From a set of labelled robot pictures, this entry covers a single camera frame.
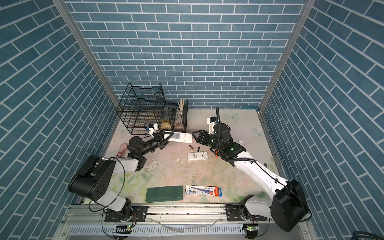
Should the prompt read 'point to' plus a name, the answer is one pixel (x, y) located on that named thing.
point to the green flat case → (164, 193)
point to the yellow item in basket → (165, 125)
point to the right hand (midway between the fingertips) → (193, 132)
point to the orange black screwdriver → (216, 156)
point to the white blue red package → (207, 191)
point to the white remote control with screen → (183, 137)
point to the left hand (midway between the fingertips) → (173, 136)
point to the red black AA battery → (198, 150)
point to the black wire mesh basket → (173, 116)
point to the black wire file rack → (139, 107)
